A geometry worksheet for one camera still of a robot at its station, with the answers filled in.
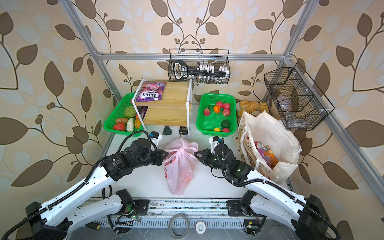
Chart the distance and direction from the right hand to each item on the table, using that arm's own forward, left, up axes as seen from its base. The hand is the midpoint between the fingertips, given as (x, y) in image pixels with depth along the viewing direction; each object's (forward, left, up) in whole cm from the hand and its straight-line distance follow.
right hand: (193, 155), depth 72 cm
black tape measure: (+27, +7, -16) cm, 32 cm away
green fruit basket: (+42, -18, -17) cm, 48 cm away
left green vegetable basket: (+36, +49, -13) cm, 62 cm away
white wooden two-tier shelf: (+21, +10, +11) cm, 25 cm away
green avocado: (+30, -22, -14) cm, 40 cm away
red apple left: (+43, -10, -15) cm, 46 cm away
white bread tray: (+44, -45, -14) cm, 65 cm away
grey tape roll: (-22, +8, -19) cm, 30 cm away
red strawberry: (+28, +49, -12) cm, 58 cm away
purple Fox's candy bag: (+30, +22, +16) cm, 41 cm away
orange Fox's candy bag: (+2, -41, -8) cm, 42 cm away
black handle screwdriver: (-25, +47, -16) cm, 55 cm away
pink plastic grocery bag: (-5, +7, -1) cm, 9 cm away
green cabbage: (+40, +45, -10) cm, 61 cm away
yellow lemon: (+25, -16, -14) cm, 33 cm away
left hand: (+1, +11, +1) cm, 12 cm away
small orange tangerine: (+44, -18, -14) cm, 50 cm away
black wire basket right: (+18, -54, +16) cm, 59 cm away
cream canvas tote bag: (+16, -37, +1) cm, 41 cm away
